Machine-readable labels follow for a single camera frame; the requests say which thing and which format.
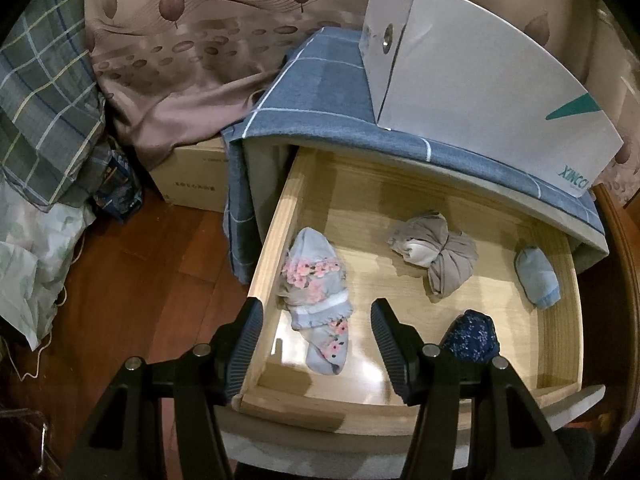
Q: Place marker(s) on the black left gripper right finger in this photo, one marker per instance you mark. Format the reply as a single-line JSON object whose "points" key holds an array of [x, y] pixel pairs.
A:
{"points": [[412, 366]]}

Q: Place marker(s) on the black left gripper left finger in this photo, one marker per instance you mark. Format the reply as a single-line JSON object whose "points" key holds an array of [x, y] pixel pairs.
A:
{"points": [[224, 361]]}

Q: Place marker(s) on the navy floral lace underwear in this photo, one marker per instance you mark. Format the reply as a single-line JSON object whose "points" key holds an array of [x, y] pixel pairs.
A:
{"points": [[472, 337]]}

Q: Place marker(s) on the beige underwear bundle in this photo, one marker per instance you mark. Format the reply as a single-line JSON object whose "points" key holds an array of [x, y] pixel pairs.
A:
{"points": [[448, 257]]}

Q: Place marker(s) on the light blue sock roll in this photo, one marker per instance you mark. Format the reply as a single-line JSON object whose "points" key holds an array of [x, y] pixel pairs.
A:
{"points": [[537, 277]]}

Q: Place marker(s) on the wooden drawer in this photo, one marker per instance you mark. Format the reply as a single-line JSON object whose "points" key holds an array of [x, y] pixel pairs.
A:
{"points": [[400, 209]]}

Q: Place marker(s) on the floral pale blue socks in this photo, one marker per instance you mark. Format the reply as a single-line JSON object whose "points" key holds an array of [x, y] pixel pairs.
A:
{"points": [[313, 288]]}

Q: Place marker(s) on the brown cardboard box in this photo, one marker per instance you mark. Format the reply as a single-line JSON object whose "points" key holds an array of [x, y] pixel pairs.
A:
{"points": [[195, 176]]}

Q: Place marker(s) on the dark blue bag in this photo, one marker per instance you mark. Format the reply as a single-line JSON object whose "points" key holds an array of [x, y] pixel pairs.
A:
{"points": [[119, 195]]}

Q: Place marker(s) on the blue checked cloth cover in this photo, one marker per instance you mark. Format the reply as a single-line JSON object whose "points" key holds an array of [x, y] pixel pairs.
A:
{"points": [[321, 96]]}

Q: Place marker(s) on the plaid grey green blanket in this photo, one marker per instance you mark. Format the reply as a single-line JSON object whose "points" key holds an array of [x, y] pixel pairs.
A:
{"points": [[53, 148]]}

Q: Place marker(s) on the white XINCCI cardboard box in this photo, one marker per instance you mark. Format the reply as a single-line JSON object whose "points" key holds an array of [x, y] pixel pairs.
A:
{"points": [[453, 72]]}

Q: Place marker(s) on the beige leaf pattern curtain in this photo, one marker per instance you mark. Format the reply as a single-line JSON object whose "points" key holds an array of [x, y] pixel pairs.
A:
{"points": [[178, 71]]}

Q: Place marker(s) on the orange wooden bed frame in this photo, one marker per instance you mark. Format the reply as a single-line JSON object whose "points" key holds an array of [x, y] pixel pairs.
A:
{"points": [[623, 308]]}

